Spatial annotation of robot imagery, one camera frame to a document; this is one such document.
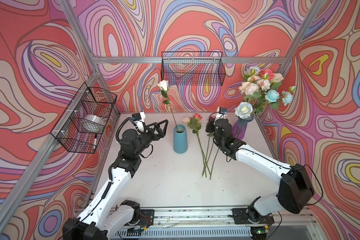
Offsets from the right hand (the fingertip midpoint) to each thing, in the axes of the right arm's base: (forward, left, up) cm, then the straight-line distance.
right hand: (212, 120), depth 83 cm
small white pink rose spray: (+18, +8, -22) cm, 30 cm away
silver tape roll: (-8, +59, +10) cm, 61 cm away
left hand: (-9, +25, +10) cm, 29 cm away
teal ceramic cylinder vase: (-6, +18, -9) cm, 21 cm away
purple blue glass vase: (+4, -21, -13) cm, 25 cm away
